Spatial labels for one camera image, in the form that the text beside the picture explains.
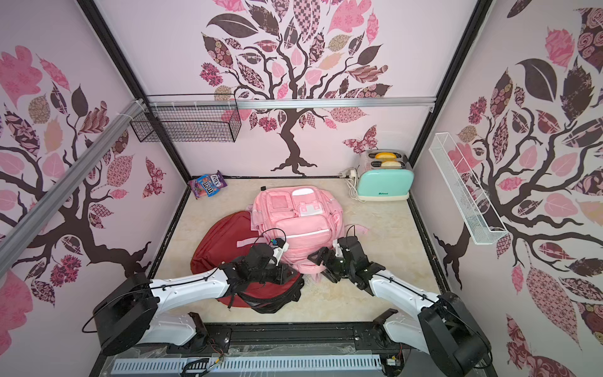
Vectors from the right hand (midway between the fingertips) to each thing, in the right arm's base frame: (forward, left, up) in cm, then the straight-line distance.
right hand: (311, 266), depth 82 cm
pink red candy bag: (+43, +56, -5) cm, 71 cm away
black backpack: (-12, +14, -4) cm, 19 cm away
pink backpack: (+23, +1, -2) cm, 23 cm away
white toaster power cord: (+39, -20, 0) cm, 44 cm away
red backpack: (+11, +37, -1) cm, 38 cm away
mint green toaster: (+38, -35, +7) cm, 52 cm away
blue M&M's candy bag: (+45, +50, -4) cm, 67 cm away
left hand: (-4, +6, -1) cm, 7 cm away
